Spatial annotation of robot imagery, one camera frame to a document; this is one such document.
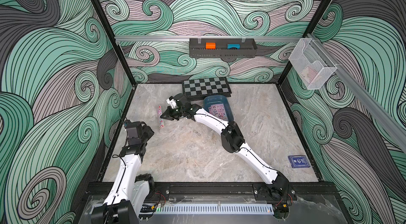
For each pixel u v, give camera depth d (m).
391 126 0.51
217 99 1.08
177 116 0.86
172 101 0.91
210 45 0.95
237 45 0.93
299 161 0.81
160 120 0.92
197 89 1.11
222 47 0.96
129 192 0.44
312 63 0.76
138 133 0.64
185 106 0.80
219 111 1.03
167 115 0.86
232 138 0.68
